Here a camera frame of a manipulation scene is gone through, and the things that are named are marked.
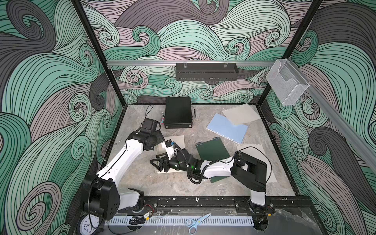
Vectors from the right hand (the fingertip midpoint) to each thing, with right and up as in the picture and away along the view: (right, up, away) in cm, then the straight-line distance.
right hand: (150, 163), depth 72 cm
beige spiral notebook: (+14, +7, +29) cm, 32 cm away
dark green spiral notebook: (+36, +1, +23) cm, 43 cm away
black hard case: (+12, +26, +44) cm, 53 cm away
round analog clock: (-27, -26, -6) cm, 38 cm away
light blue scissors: (+21, -28, -4) cm, 35 cm away
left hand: (+2, +11, +12) cm, 16 cm away
